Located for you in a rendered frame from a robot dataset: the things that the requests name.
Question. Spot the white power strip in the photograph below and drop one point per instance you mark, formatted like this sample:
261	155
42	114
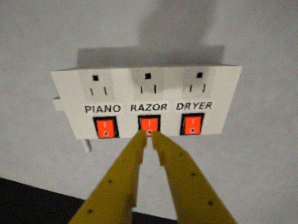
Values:
117	101

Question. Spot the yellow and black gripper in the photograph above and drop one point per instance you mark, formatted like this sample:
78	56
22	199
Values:
113	199

